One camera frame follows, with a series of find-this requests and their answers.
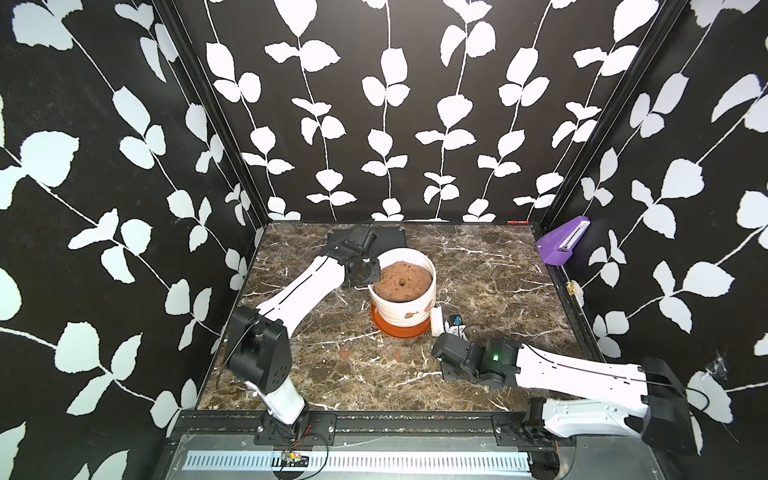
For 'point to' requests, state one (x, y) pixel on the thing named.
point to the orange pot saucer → (400, 331)
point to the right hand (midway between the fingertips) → (440, 359)
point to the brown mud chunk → (345, 354)
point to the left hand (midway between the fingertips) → (374, 270)
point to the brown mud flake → (398, 355)
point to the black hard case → (390, 237)
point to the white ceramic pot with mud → (406, 291)
